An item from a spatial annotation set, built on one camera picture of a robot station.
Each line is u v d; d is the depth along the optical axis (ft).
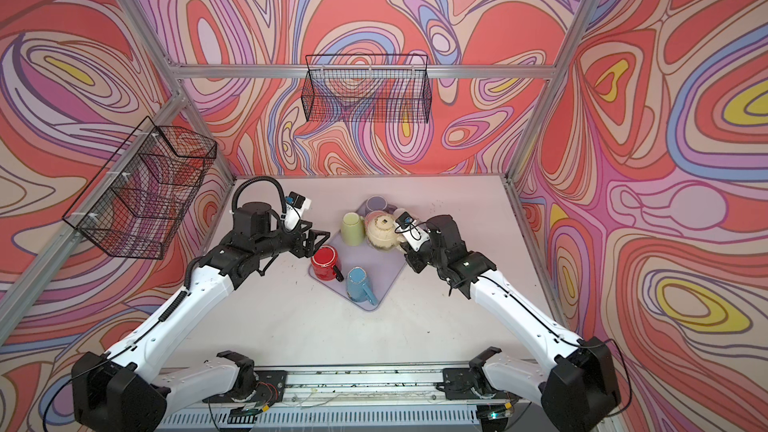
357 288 2.67
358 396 2.39
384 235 2.52
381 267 3.03
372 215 3.13
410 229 2.17
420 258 2.28
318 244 2.39
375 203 3.32
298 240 2.21
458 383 2.41
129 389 1.22
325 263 2.83
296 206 2.18
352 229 3.08
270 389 2.36
